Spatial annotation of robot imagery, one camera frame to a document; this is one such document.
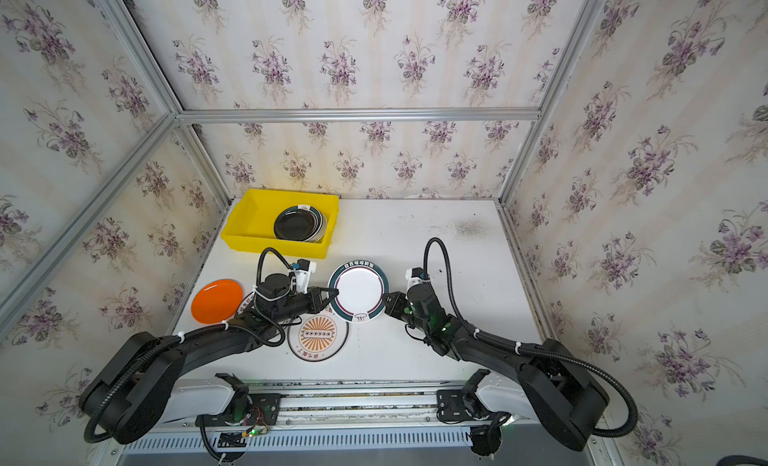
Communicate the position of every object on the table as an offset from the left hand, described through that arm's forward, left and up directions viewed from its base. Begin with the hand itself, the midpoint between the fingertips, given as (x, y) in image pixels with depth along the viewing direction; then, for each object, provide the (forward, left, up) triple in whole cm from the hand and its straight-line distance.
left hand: (338, 290), depth 83 cm
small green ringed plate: (+29, +10, -6) cm, 32 cm away
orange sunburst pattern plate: (-10, +6, -10) cm, 15 cm away
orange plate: (+1, +39, -10) cm, 40 cm away
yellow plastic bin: (+34, +38, -11) cm, 52 cm away
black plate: (+31, +18, -7) cm, 36 cm away
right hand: (-3, -11, 0) cm, 11 cm away
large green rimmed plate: (+1, +30, -10) cm, 32 cm away
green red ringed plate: (+2, -6, 0) cm, 7 cm away
